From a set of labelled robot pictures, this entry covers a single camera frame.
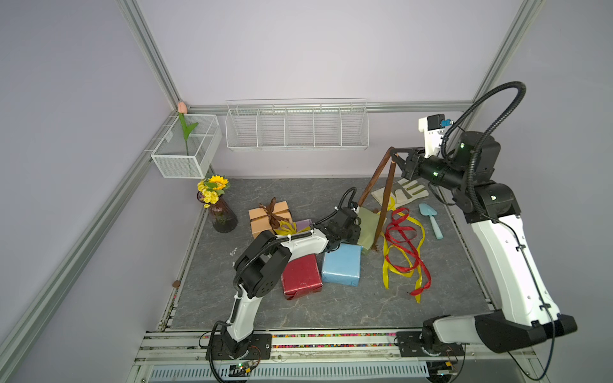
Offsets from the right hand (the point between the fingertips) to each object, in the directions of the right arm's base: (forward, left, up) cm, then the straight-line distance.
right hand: (392, 150), depth 61 cm
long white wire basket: (+42, +10, -19) cm, 47 cm away
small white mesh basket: (+24, +67, -17) cm, 73 cm away
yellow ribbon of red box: (-8, -12, -48) cm, 50 cm away
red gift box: (-18, +25, -40) cm, 51 cm away
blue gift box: (-13, +10, -41) cm, 44 cm away
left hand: (+1, +4, -40) cm, 40 cm away
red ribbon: (+2, -17, -48) cm, 51 cm away
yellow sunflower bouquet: (+8, +57, -23) cm, 62 cm away
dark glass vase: (+9, +59, -42) cm, 73 cm away
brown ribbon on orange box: (+7, +37, -40) cm, 56 cm away
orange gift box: (+8, +40, -42) cm, 58 cm away
